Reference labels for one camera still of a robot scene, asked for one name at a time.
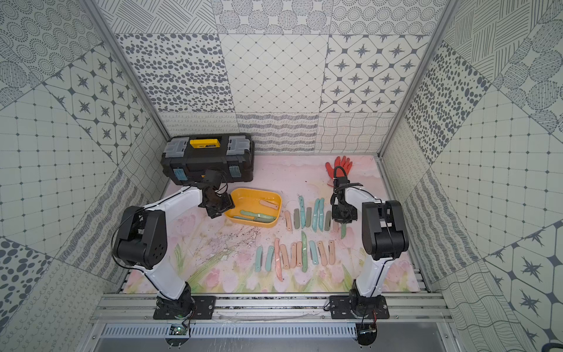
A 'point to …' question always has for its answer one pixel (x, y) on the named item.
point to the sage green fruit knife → (296, 217)
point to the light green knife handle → (343, 230)
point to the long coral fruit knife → (278, 259)
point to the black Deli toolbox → (185, 158)
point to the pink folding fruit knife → (284, 254)
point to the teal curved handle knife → (315, 215)
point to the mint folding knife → (269, 258)
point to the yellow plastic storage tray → (248, 200)
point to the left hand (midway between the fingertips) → (236, 208)
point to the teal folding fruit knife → (314, 252)
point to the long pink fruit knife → (269, 204)
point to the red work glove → (345, 163)
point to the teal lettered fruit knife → (303, 212)
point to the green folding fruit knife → (304, 252)
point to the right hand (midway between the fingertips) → (346, 222)
